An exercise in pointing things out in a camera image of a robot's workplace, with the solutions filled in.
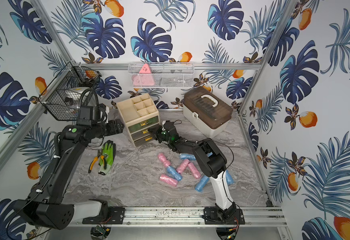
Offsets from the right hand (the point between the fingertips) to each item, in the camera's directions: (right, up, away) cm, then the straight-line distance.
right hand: (147, 129), depth 92 cm
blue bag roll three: (+27, -17, 0) cm, 32 cm away
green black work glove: (-26, -14, +5) cm, 30 cm away
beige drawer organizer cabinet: (-3, +9, -4) cm, 11 cm away
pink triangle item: (-1, +31, -2) cm, 32 cm away
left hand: (-12, +3, -18) cm, 22 cm away
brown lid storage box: (+38, +14, +14) cm, 43 cm away
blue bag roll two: (+32, -30, -8) cm, 45 cm away
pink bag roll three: (+29, -24, -4) cm, 38 cm away
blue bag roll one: (+17, -25, -6) cm, 31 cm away
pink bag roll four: (+15, -29, -8) cm, 34 cm away
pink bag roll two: (+22, -21, -3) cm, 31 cm away
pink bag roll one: (+9, -17, +1) cm, 19 cm away
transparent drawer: (-2, -2, -1) cm, 3 cm away
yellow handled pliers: (-31, -15, +3) cm, 34 cm away
